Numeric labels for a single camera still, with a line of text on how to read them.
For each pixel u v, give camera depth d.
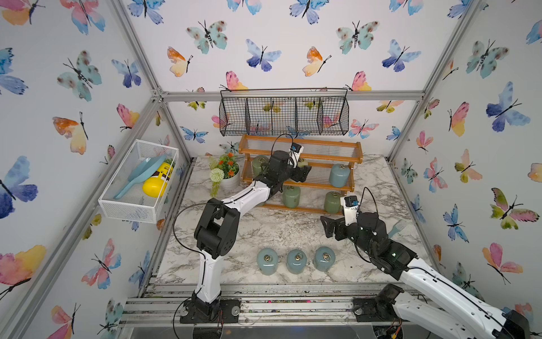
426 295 0.50
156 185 0.70
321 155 0.80
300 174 0.82
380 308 0.65
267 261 0.77
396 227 0.93
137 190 0.69
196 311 0.68
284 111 0.98
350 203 0.64
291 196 0.96
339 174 0.86
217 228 0.54
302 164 0.86
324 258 0.77
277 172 0.72
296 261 0.77
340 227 0.66
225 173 0.98
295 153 0.78
